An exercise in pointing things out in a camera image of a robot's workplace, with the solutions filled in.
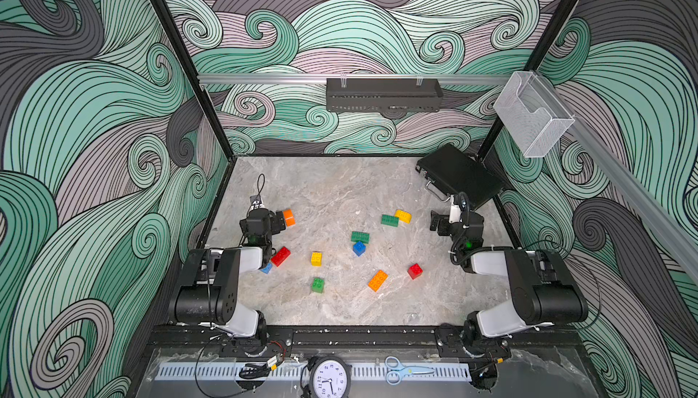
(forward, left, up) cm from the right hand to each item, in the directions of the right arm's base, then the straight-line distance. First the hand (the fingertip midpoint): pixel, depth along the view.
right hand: (444, 211), depth 94 cm
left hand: (0, +64, +1) cm, 64 cm away
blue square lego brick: (-12, +30, -3) cm, 33 cm away
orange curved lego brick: (0, +55, -5) cm, 56 cm away
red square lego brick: (-20, +13, -4) cm, 24 cm away
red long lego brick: (-14, +57, -6) cm, 59 cm away
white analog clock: (-47, +39, -3) cm, 61 cm away
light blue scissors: (-45, +22, -6) cm, 50 cm away
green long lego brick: (-7, +30, -6) cm, 31 cm away
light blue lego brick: (-18, +60, -5) cm, 63 cm away
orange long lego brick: (-22, +25, -6) cm, 34 cm away
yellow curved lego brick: (+1, +13, -5) cm, 14 cm away
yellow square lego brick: (-16, +44, -3) cm, 47 cm away
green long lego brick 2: (0, +18, -6) cm, 19 cm away
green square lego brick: (-24, +44, -3) cm, 50 cm away
